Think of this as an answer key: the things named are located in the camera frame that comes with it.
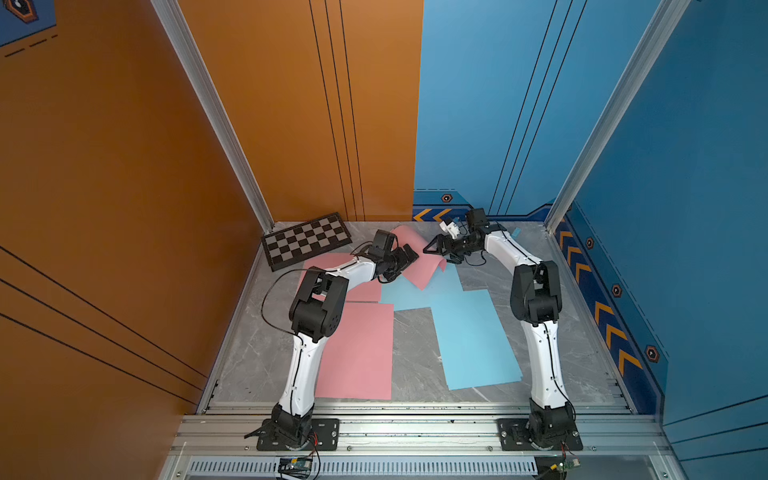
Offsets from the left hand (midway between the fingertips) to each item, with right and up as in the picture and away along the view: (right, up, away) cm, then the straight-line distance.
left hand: (414, 257), depth 104 cm
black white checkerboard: (-40, +7, +8) cm, 41 cm away
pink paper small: (+4, -2, -7) cm, 8 cm away
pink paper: (-18, -30, -17) cm, 39 cm away
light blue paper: (+10, -12, -4) cm, 16 cm away
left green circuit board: (-30, -50, -32) cm, 67 cm away
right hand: (+7, +1, -2) cm, 7 cm away
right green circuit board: (+30, -48, -34) cm, 67 cm away
